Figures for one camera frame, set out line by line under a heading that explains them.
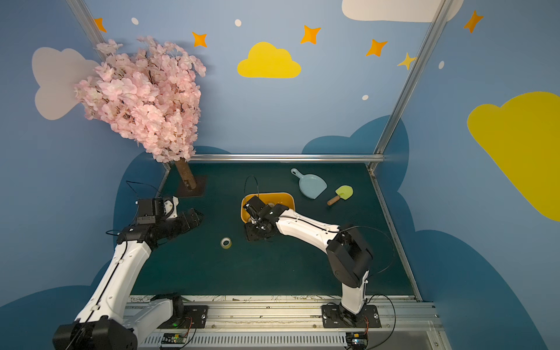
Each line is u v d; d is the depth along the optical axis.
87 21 0.71
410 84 0.88
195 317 0.74
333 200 1.06
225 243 0.91
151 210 0.60
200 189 1.12
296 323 0.74
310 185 1.12
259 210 0.67
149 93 0.59
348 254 0.47
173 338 0.72
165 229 0.65
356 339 0.73
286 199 1.03
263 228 0.62
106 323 0.39
